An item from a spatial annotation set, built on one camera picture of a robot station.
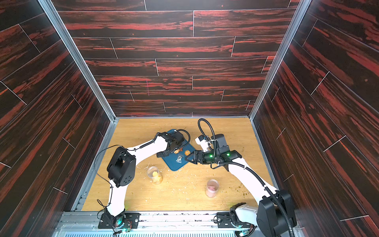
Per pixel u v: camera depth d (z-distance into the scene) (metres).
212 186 0.83
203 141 0.72
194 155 0.68
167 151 0.72
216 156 0.63
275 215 0.40
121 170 0.52
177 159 0.96
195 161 0.67
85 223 0.73
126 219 0.73
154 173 0.84
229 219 0.73
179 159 0.96
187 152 0.99
